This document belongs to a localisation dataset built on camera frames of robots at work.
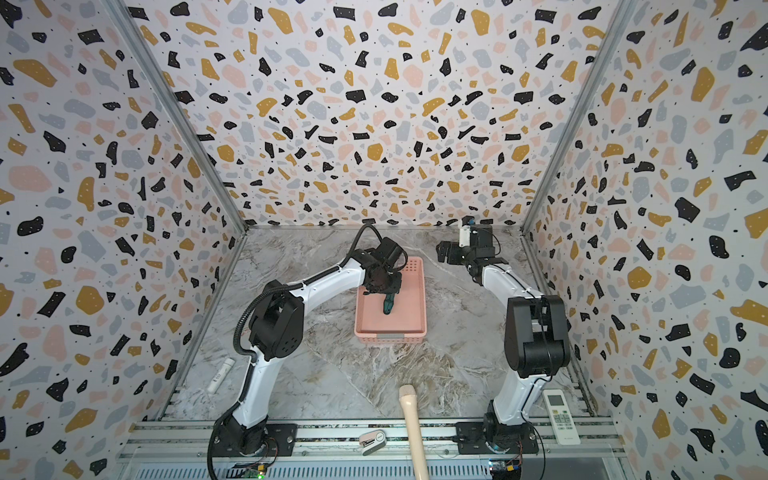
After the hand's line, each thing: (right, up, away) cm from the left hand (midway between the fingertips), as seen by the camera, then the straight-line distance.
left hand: (399, 283), depth 94 cm
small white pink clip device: (-6, -37, -21) cm, 43 cm away
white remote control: (+42, -33, -18) cm, 56 cm away
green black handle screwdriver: (-3, -6, -1) cm, 7 cm away
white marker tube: (-49, -24, -12) cm, 56 cm away
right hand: (+16, +14, 0) cm, 21 cm away
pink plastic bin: (+3, -12, +1) cm, 13 cm away
